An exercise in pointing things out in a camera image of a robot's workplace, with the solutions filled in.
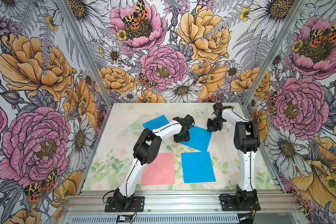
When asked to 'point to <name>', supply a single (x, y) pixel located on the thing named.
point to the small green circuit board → (124, 218)
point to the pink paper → (160, 171)
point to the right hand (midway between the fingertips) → (208, 131)
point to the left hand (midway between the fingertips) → (182, 143)
